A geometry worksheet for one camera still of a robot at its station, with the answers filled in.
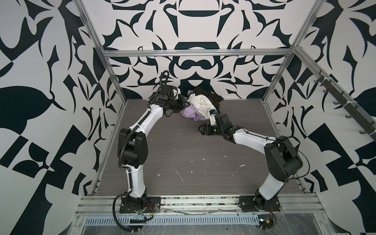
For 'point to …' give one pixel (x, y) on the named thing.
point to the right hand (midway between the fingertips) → (203, 126)
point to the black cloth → (216, 99)
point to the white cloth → (202, 104)
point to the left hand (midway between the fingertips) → (192, 100)
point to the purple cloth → (191, 112)
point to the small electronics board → (265, 221)
